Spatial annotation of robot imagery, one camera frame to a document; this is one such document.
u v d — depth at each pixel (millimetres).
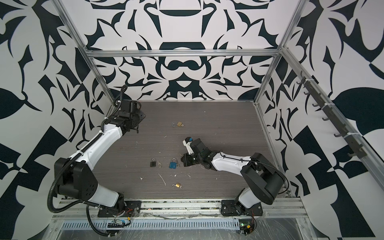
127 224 702
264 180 440
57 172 430
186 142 804
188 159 762
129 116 650
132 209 732
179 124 1058
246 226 709
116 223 727
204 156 670
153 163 892
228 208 743
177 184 812
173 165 884
